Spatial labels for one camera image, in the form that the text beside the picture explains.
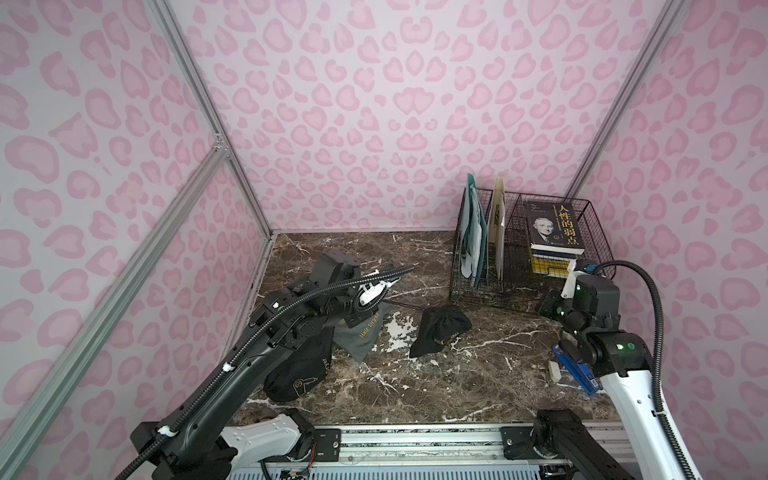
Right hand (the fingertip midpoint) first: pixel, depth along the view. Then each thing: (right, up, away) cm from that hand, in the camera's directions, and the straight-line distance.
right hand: (544, 290), depth 73 cm
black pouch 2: (-61, -22, +8) cm, 65 cm away
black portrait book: (+12, +17, +18) cm, 28 cm away
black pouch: (-26, -8, +1) cm, 27 cm away
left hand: (-42, +1, -6) cm, 42 cm away
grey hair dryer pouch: (-47, -17, +16) cm, 53 cm away
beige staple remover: (+7, -23, +9) cm, 26 cm away
